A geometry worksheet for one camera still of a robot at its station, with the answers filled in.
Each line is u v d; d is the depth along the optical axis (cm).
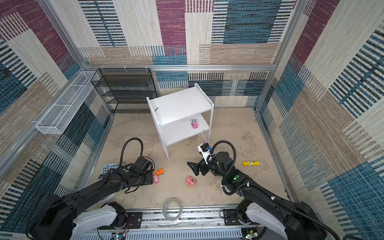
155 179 84
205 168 69
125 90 109
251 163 89
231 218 73
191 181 83
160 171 87
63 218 40
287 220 42
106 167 89
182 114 73
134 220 73
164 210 73
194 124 88
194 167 68
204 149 66
